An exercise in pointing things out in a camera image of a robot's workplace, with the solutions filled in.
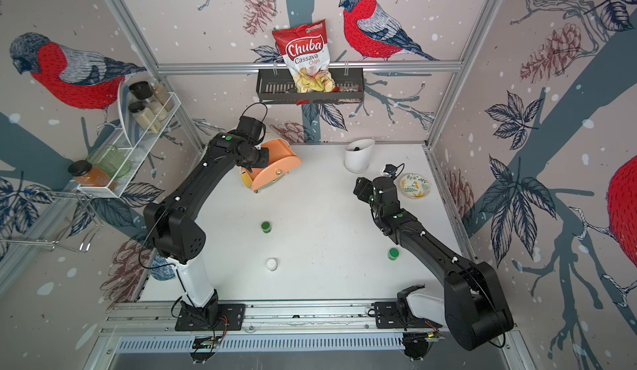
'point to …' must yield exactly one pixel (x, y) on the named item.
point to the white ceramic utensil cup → (357, 154)
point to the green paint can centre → (265, 226)
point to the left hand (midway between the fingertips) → (266, 154)
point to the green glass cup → (106, 159)
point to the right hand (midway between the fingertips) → (363, 179)
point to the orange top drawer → (282, 162)
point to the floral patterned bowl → (415, 186)
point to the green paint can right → (393, 254)
